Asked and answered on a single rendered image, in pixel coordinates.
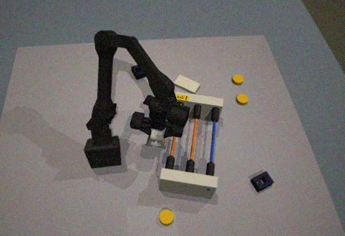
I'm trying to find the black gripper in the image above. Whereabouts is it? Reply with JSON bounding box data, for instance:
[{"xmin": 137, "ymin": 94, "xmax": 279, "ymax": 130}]
[{"xmin": 130, "ymin": 112, "xmax": 184, "ymax": 138}]

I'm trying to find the yellow short cylinder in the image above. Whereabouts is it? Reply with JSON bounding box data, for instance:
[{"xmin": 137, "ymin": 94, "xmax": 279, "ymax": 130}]
[
  {"xmin": 236, "ymin": 94, "xmax": 248, "ymax": 105},
  {"xmin": 232, "ymin": 74, "xmax": 243, "ymax": 85},
  {"xmin": 159, "ymin": 210, "xmax": 174, "ymax": 225}
]

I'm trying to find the beige rectangular block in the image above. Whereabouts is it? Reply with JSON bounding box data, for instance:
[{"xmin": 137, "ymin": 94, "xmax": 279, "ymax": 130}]
[{"xmin": 174, "ymin": 75, "xmax": 200, "ymax": 94}]

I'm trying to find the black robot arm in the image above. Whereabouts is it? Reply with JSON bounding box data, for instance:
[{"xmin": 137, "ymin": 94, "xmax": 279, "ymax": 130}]
[{"xmin": 86, "ymin": 30, "xmax": 190, "ymax": 147}]

